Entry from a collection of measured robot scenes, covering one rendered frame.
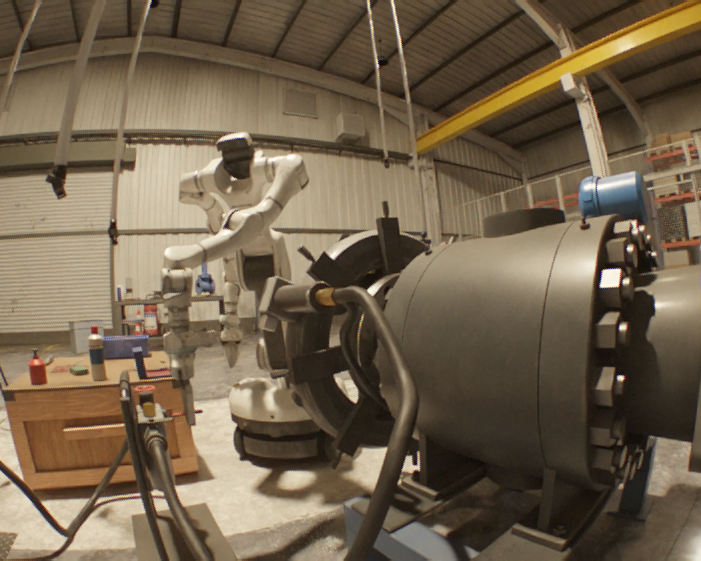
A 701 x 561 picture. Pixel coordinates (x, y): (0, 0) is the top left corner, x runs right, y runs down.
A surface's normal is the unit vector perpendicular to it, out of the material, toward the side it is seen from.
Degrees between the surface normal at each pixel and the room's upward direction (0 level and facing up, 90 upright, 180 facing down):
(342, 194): 90
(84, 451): 90
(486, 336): 74
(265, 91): 90
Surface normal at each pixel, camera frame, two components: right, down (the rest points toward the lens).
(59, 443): 0.56, -0.07
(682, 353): -0.85, -0.18
